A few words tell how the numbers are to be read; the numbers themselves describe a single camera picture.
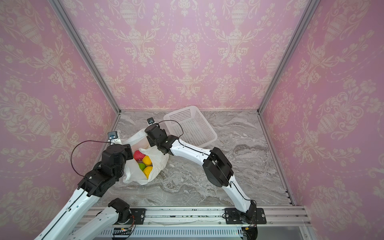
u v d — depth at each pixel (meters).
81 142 0.53
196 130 1.09
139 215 0.75
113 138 0.59
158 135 0.67
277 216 0.76
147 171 0.82
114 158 0.51
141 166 0.85
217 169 0.52
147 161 0.87
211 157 0.51
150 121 0.75
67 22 0.74
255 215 0.71
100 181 0.48
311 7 0.69
